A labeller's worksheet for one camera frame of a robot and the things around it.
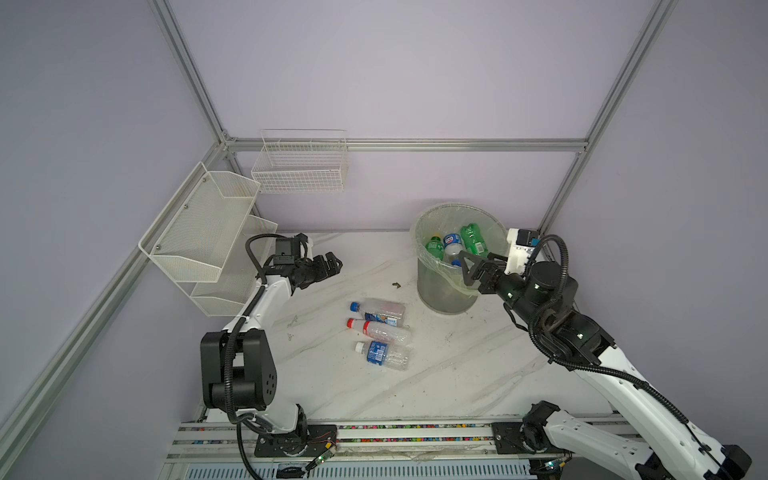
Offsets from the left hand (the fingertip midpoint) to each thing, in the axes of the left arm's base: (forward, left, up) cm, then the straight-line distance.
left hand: (329, 271), depth 90 cm
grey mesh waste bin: (-5, -33, -5) cm, 34 cm away
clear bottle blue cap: (+6, -38, +5) cm, 39 cm away
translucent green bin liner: (+13, -35, +9) cm, 38 cm away
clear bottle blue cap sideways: (-6, -17, -13) cm, 22 cm away
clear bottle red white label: (-15, -16, -10) cm, 24 cm away
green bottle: (+6, -33, +5) cm, 34 cm away
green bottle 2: (+8, -44, +6) cm, 46 cm away
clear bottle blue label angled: (-22, -18, -9) cm, 30 cm away
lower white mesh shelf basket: (-14, +23, +8) cm, 28 cm away
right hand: (-13, -36, +22) cm, 44 cm away
